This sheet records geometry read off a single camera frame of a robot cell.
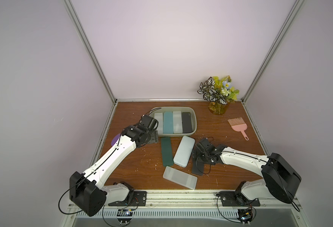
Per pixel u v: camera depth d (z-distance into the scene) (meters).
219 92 0.92
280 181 0.40
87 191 0.38
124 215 0.72
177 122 1.04
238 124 1.03
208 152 0.65
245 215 0.70
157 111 1.09
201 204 0.73
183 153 0.88
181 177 0.80
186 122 1.04
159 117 1.08
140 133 0.53
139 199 0.73
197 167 0.83
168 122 1.04
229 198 0.73
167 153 0.89
